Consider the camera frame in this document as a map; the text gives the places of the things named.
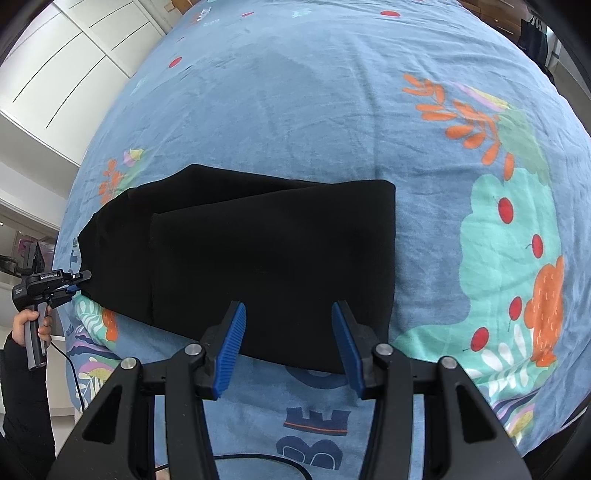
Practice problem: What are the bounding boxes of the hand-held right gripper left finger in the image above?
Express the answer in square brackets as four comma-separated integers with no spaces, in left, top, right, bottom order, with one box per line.
[55,300,247,480]

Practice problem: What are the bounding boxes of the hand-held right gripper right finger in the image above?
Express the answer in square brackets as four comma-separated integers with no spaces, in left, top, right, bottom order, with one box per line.
[331,300,532,480]

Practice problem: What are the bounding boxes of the black pants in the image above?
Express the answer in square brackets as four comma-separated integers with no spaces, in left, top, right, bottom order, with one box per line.
[76,164,398,376]

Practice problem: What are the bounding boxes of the person's left forearm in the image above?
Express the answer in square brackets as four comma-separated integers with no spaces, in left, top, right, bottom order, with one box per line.
[0,330,60,464]

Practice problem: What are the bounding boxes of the person's left hand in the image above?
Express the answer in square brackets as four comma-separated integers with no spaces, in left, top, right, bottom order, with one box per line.
[10,310,53,347]

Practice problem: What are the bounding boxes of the white wardrobe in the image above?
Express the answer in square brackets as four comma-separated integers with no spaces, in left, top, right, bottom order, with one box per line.
[0,0,185,168]

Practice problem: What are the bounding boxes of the blue printed bed sheet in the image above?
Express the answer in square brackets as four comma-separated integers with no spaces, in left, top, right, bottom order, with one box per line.
[53,0,591,480]

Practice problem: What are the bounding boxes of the black tote bag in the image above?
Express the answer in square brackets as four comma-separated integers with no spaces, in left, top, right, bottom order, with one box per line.
[519,16,551,64]

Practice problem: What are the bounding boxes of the black cable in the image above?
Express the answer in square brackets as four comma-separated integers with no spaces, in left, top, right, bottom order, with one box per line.
[48,339,89,412]
[154,455,317,480]

